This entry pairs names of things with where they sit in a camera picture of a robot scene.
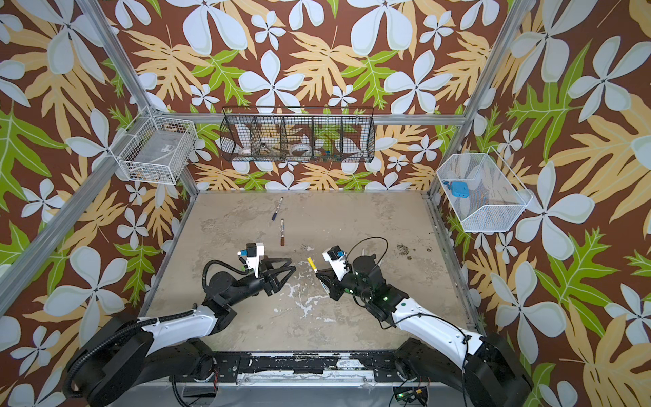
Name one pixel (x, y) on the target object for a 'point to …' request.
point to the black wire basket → (297, 134)
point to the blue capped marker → (274, 215)
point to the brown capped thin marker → (282, 232)
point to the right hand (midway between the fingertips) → (317, 274)
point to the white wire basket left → (153, 149)
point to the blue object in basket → (459, 189)
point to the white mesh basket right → (481, 194)
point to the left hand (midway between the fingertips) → (291, 263)
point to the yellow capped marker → (312, 264)
